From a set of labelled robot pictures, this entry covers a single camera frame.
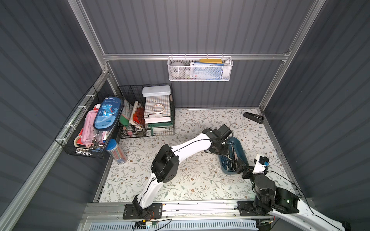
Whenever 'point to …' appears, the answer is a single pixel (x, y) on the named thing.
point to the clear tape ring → (159, 112)
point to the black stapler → (254, 117)
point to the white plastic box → (156, 90)
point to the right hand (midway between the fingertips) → (249, 160)
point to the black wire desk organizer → (148, 110)
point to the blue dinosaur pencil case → (108, 114)
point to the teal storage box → (240, 153)
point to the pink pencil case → (88, 130)
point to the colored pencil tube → (116, 152)
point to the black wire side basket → (70, 137)
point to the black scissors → (232, 164)
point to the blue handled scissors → (224, 161)
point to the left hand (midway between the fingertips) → (228, 156)
